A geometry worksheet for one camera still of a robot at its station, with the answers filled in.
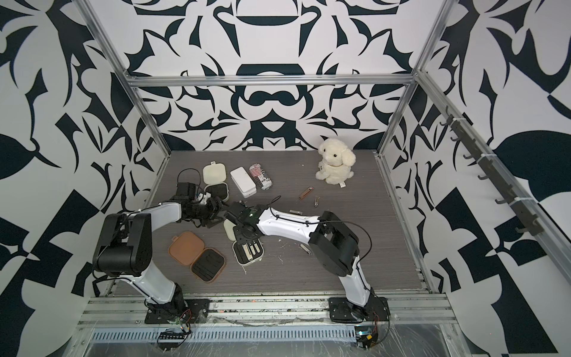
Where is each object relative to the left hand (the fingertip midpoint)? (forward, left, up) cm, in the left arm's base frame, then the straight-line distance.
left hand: (226, 208), depth 94 cm
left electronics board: (-43, +15, -8) cm, 46 cm away
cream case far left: (+20, +8, -2) cm, 22 cm away
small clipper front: (-16, -13, -3) cm, 21 cm away
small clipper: (-17, -12, -4) cm, 21 cm away
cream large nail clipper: (-16, -9, -3) cm, 19 cm away
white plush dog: (+14, -47, +10) cm, 50 cm away
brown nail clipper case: (-21, +5, -4) cm, 22 cm away
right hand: (-12, -8, +1) cm, 14 cm away
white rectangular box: (+14, -6, 0) cm, 15 cm away
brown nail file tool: (+11, -36, -3) cm, 38 cm away
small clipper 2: (-17, -32, -4) cm, 36 cm away
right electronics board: (-45, -48, -5) cm, 66 cm away
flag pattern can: (+19, -13, 0) cm, 23 cm away
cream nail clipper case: (-18, -6, -3) cm, 19 cm away
